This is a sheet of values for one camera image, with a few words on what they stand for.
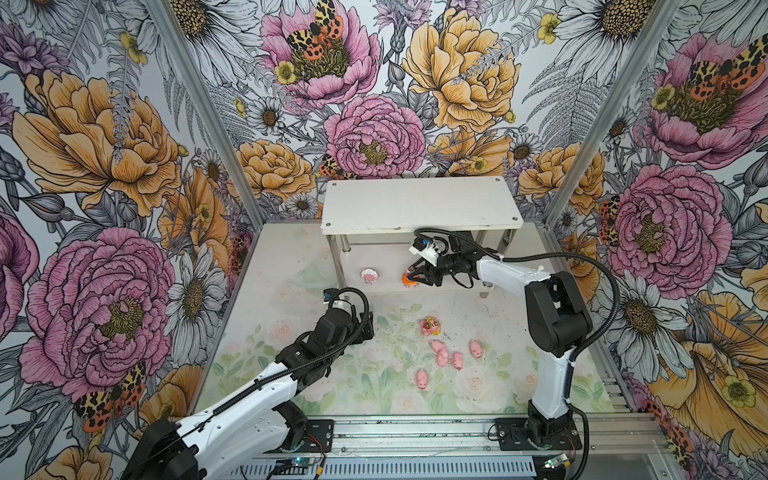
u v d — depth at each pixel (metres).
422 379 0.81
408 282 0.92
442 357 0.85
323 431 0.75
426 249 0.83
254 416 0.49
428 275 0.85
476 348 0.87
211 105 0.89
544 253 0.60
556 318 0.53
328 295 0.71
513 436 0.73
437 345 0.87
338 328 0.61
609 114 0.90
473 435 0.76
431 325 0.90
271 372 0.54
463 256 0.78
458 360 0.85
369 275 0.92
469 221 0.74
